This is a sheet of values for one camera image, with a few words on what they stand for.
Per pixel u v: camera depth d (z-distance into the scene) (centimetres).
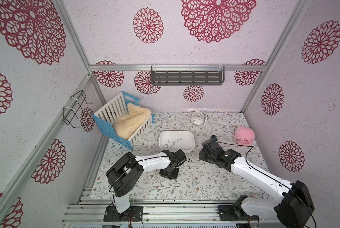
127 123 103
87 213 76
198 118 113
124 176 46
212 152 61
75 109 79
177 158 72
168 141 103
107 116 100
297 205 39
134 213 73
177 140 103
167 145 100
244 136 95
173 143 101
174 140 103
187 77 94
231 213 72
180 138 104
